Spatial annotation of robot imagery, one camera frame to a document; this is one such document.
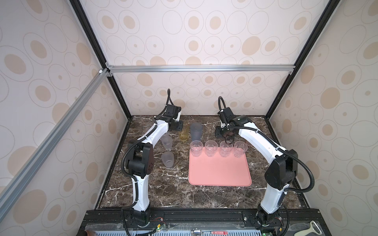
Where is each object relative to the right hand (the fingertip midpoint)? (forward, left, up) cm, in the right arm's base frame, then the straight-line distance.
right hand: (217, 135), depth 87 cm
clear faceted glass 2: (0, -16, -14) cm, 21 cm away
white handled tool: (-46, -40, -17) cm, 63 cm away
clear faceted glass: (0, +12, -13) cm, 18 cm away
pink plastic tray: (-14, -1, -18) cm, 23 cm away
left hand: (+12, +21, 0) cm, 24 cm away
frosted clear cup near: (+6, +32, -14) cm, 36 cm away
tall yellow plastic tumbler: (+14, +21, -17) cm, 31 cm away
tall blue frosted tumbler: (+11, +12, -8) cm, 18 cm away
